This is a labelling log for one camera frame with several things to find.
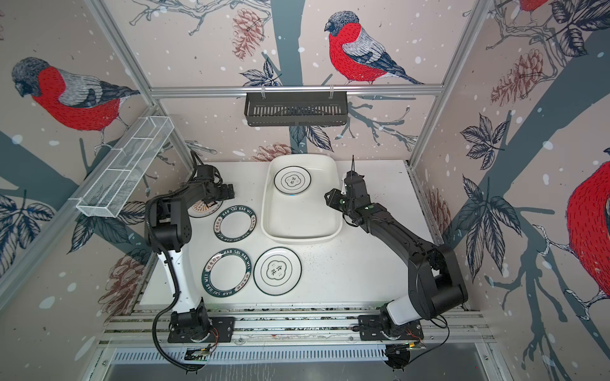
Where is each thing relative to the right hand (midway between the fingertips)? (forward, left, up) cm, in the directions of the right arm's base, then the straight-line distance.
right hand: (325, 197), depth 87 cm
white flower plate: (+22, +17, -14) cm, 31 cm away
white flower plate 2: (-22, +18, -16) cm, 33 cm away
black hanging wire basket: (+42, +15, +12) cm, 46 cm away
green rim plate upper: (-4, +38, -14) cm, 41 cm away
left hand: (+11, +47, -11) cm, 50 cm away
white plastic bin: (+7, +15, -19) cm, 25 cm away
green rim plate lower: (-24, +36, -15) cm, 46 cm away
